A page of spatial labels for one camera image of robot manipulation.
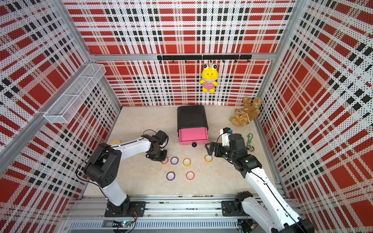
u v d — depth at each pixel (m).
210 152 0.68
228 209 0.73
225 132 0.69
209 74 0.91
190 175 0.84
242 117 1.02
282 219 0.40
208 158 0.91
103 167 0.47
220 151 0.67
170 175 0.86
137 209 0.74
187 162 0.91
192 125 0.90
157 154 0.78
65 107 0.71
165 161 0.90
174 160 0.91
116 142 0.98
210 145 0.68
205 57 0.89
